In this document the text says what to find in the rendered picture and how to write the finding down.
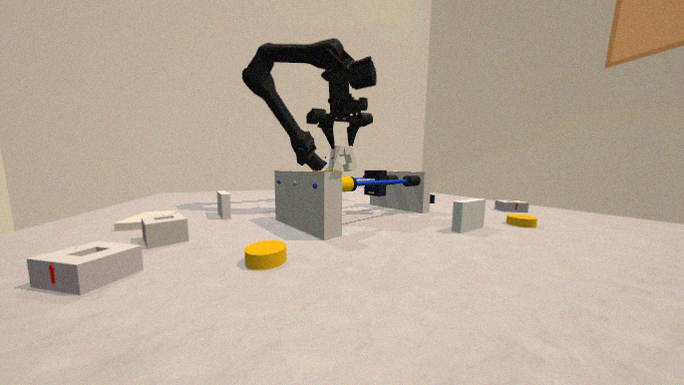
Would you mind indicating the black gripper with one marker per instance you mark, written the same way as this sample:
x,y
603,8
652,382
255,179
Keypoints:
x,y
326,121

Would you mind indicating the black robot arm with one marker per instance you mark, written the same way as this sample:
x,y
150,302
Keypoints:
x,y
328,55

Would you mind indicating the yellow short cylinder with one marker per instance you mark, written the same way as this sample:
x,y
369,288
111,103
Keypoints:
x,y
265,254
523,220

